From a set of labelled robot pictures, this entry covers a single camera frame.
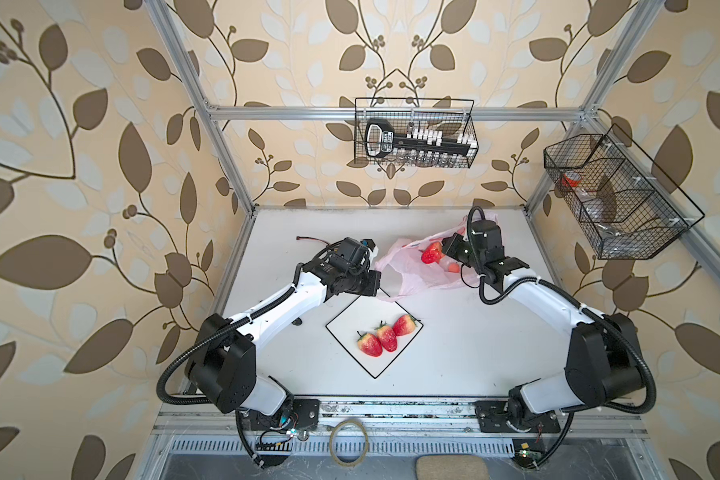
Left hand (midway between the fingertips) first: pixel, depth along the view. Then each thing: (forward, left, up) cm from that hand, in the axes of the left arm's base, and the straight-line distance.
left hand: (383, 282), depth 82 cm
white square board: (-18, +2, -14) cm, 23 cm away
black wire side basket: (+12, -60, +19) cm, 64 cm away
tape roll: (-38, +11, -11) cm, 41 cm away
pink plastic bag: (+2, -6, 0) cm, 6 cm away
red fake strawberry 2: (-8, -7, -10) cm, 15 cm away
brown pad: (-40, -16, -12) cm, 44 cm away
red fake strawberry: (-11, -2, -11) cm, 16 cm away
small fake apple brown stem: (+9, -14, +1) cm, 17 cm away
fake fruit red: (-13, +3, -11) cm, 18 cm away
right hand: (+13, -18, +3) cm, 22 cm away
